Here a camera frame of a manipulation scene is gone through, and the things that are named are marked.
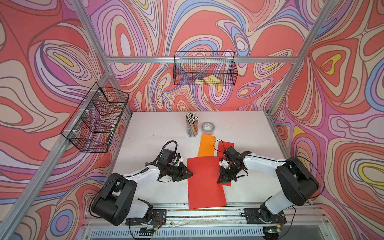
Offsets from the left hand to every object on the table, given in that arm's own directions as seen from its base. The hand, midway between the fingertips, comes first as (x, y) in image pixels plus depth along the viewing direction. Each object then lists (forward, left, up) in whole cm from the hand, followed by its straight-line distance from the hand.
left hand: (193, 176), depth 81 cm
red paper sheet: (+22, -19, -3) cm, 29 cm away
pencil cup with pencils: (+30, +1, +10) cm, 32 cm away
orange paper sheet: (+22, -9, -5) cm, 25 cm away
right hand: (-3, -15, -5) cm, 16 cm away
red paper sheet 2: (-5, -6, -7) cm, 11 cm away
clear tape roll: (+38, -11, -4) cm, 39 cm away
